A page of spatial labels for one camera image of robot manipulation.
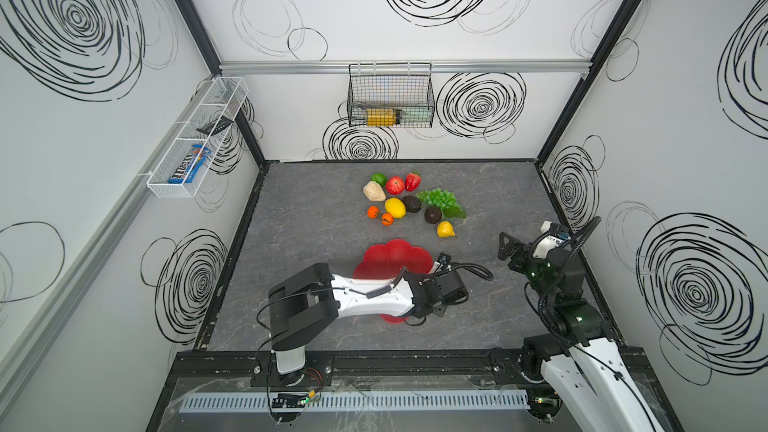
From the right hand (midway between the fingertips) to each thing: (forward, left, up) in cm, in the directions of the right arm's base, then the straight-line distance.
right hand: (514, 238), depth 76 cm
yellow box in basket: (+32, +36, +14) cm, 50 cm away
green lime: (+35, +37, -16) cm, 53 cm away
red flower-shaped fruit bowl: (+2, +33, -17) cm, 38 cm away
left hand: (-9, +18, -15) cm, 25 cm away
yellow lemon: (+21, +31, -15) cm, 40 cm away
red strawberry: (+33, +25, -15) cm, 44 cm away
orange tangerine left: (+20, +39, -16) cm, 46 cm away
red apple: (+29, +31, -13) cm, 44 cm away
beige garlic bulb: (+27, +39, -14) cm, 49 cm away
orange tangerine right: (+16, +34, -16) cm, 40 cm away
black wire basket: (+48, +31, +12) cm, 58 cm away
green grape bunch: (+24, +14, -14) cm, 31 cm away
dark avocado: (+22, +25, -14) cm, 36 cm away
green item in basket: (+33, +25, +15) cm, 44 cm away
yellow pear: (+12, +15, -15) cm, 24 cm away
